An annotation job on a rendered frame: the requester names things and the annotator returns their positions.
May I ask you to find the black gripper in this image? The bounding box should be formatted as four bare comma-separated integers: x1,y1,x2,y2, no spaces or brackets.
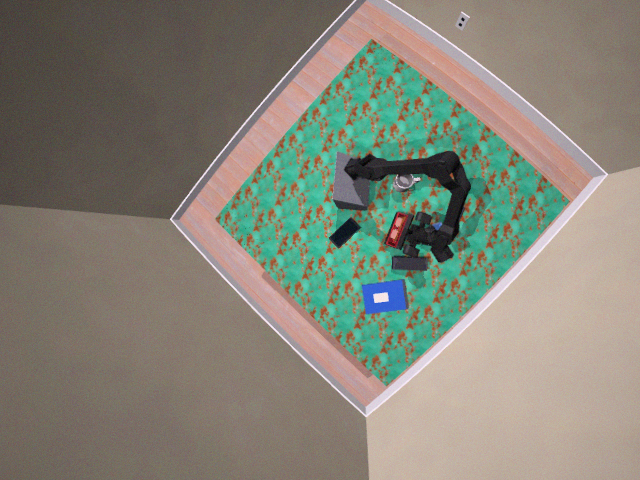
402,211,432,258

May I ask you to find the dark grey mug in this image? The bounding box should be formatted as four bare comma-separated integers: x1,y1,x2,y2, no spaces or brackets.
393,174,420,192

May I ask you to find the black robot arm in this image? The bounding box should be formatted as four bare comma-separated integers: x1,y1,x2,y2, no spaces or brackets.
344,151,471,263

